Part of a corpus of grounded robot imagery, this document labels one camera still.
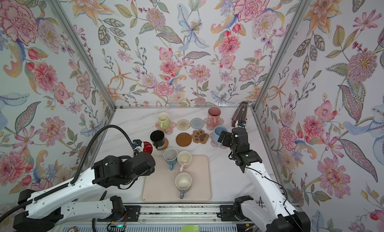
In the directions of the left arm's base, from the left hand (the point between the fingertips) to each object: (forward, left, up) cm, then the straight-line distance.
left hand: (151, 167), depth 69 cm
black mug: (+23, +2, -10) cm, 25 cm away
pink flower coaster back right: (+38, -33, -20) cm, 54 cm away
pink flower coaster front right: (+24, -34, -20) cm, 46 cm away
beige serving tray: (-2, -1, -21) cm, 21 cm away
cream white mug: (+13, -14, -16) cm, 25 cm away
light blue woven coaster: (+41, -23, -19) cm, 51 cm away
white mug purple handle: (0, -14, -19) cm, 24 cm away
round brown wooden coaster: (+27, -14, -19) cm, 36 cm away
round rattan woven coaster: (+22, -2, -19) cm, 29 cm away
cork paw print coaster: (+30, -25, -20) cm, 44 cm away
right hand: (+18, -39, 0) cm, 43 cm away
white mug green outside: (+39, 0, -11) cm, 41 cm away
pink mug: (+44, -35, -11) cm, 57 cm away
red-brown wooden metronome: (+40, -52, -8) cm, 66 cm away
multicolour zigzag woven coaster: (+40, -13, -20) cm, 47 cm away
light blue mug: (+28, -36, -12) cm, 47 cm away
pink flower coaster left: (+35, -3, -20) cm, 40 cm away
